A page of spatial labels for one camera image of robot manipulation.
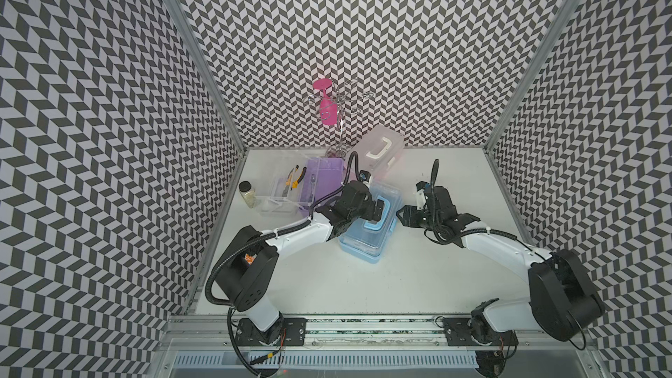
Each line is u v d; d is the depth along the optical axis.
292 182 0.95
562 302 0.42
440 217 0.67
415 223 0.78
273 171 0.98
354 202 0.65
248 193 0.92
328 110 1.01
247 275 0.44
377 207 0.77
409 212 0.77
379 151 0.99
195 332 0.74
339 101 0.91
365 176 0.76
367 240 0.82
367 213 0.77
